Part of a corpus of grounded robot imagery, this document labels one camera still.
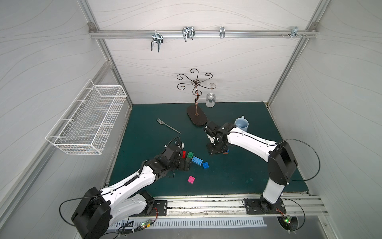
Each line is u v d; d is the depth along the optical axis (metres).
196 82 0.91
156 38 0.78
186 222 0.70
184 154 0.90
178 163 0.72
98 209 0.39
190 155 0.91
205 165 0.86
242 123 1.04
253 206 0.74
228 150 0.77
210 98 0.95
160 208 0.74
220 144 0.71
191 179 0.81
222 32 0.78
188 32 0.76
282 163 0.46
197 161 0.88
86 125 0.69
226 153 0.76
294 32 0.77
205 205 0.75
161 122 1.09
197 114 1.11
